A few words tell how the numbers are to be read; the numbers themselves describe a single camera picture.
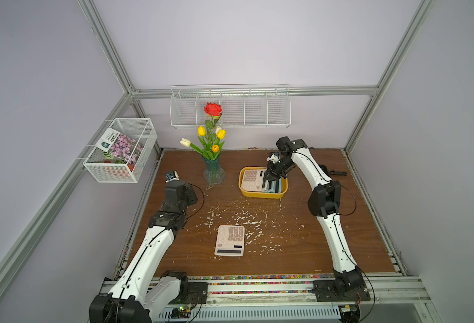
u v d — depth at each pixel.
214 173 1.02
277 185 0.99
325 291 0.74
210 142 0.93
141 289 0.41
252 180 0.99
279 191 0.97
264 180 0.95
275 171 0.89
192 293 0.74
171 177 0.69
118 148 0.74
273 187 0.96
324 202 0.67
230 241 0.85
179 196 0.60
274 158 0.96
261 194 0.97
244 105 1.00
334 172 1.08
